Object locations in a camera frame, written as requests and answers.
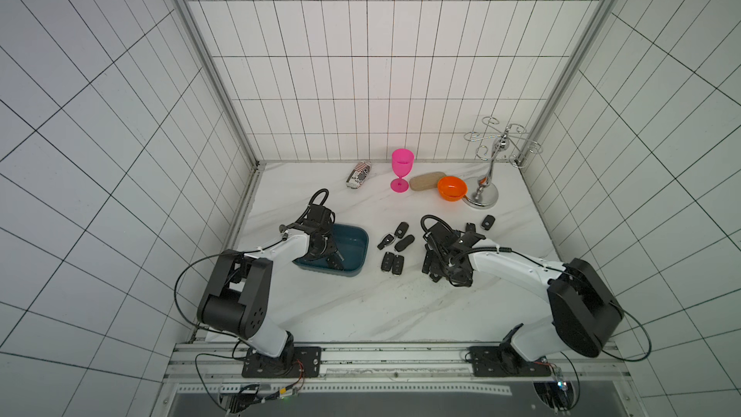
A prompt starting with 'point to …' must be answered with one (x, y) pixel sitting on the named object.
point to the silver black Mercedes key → (389, 238)
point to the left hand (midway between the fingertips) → (324, 253)
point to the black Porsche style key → (404, 242)
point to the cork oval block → (425, 181)
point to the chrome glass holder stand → (482, 192)
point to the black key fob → (487, 222)
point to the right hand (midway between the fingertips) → (437, 267)
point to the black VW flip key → (401, 230)
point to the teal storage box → (352, 242)
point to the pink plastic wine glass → (402, 160)
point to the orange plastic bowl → (452, 187)
